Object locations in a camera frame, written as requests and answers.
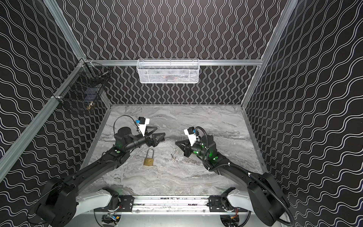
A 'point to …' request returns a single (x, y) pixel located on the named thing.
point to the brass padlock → (149, 161)
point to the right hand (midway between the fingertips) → (177, 143)
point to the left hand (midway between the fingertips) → (164, 132)
